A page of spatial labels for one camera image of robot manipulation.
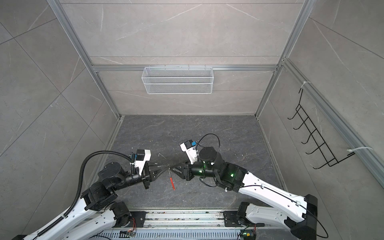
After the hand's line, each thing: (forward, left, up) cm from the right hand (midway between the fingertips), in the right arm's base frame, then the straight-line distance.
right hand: (173, 167), depth 61 cm
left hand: (-1, +2, +4) cm, 5 cm away
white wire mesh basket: (+63, +1, +1) cm, 63 cm away
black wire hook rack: (+6, -65, +2) cm, 65 cm away
